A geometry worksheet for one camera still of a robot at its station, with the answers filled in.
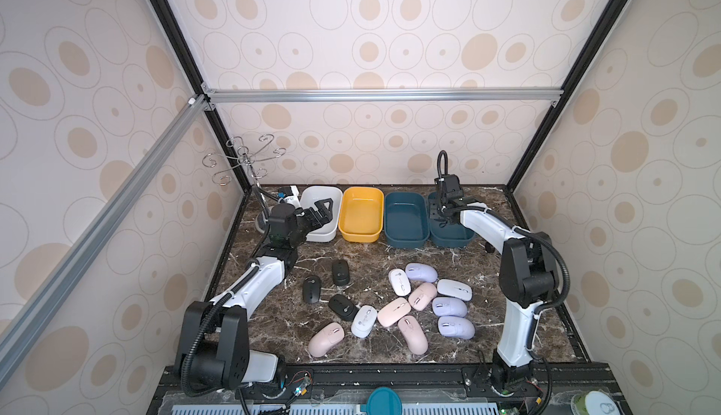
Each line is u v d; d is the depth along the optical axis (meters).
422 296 0.86
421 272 0.92
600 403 0.66
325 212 0.76
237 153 1.09
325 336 0.79
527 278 0.53
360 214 1.09
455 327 0.81
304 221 0.75
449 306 0.84
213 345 0.43
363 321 0.82
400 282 0.90
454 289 0.88
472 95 1.63
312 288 0.89
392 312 0.85
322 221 0.76
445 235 0.98
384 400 0.65
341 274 0.91
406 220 1.06
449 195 0.76
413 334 0.80
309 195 1.10
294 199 0.76
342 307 0.85
